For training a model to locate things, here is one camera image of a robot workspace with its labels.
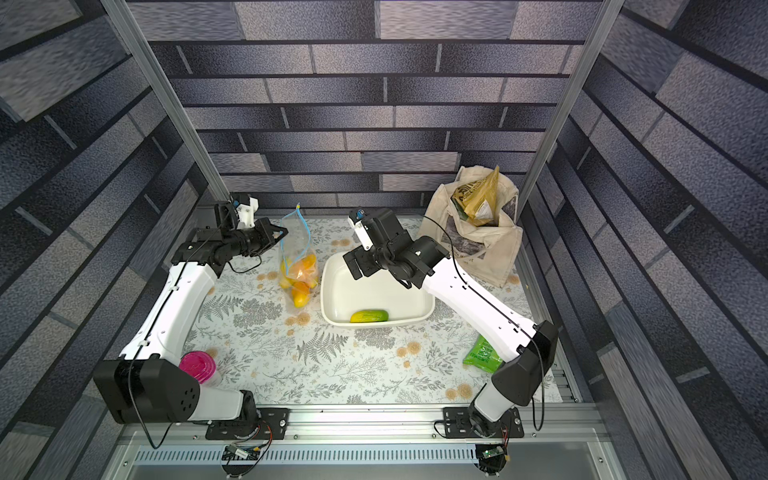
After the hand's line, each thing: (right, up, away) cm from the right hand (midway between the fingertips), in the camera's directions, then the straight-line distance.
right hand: (362, 248), depth 74 cm
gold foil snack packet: (+35, +14, +18) cm, 42 cm away
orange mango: (-17, -4, +14) cm, 23 cm away
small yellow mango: (-27, -12, +21) cm, 36 cm away
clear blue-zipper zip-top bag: (-19, -6, +8) cm, 21 cm away
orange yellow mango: (-21, -14, +17) cm, 30 cm away
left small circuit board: (-31, -50, -3) cm, 59 cm away
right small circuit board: (+33, -53, -1) cm, 62 cm away
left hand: (-20, +6, +3) cm, 21 cm away
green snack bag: (+33, -30, +7) cm, 45 cm away
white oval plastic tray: (-9, -16, +24) cm, 30 cm away
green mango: (+1, -21, +14) cm, 25 cm away
